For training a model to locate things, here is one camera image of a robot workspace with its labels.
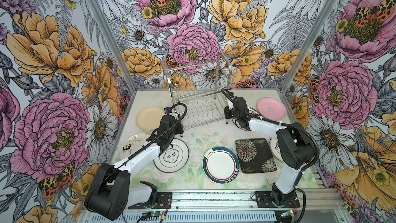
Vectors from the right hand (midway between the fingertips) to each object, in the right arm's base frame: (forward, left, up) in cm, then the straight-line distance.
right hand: (226, 111), depth 97 cm
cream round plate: (+2, +51, -8) cm, 51 cm away
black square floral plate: (-25, -14, -9) cm, 30 cm away
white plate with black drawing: (-15, +57, -8) cm, 60 cm away
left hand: (-11, +28, +1) cm, 30 cm away
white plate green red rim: (-30, +6, -8) cm, 32 cm away
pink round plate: (+10, -35, -11) cm, 38 cm away
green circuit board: (-50, +37, -10) cm, 63 cm away
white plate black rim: (-26, +32, -10) cm, 42 cm away
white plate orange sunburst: (+7, -19, -9) cm, 22 cm away
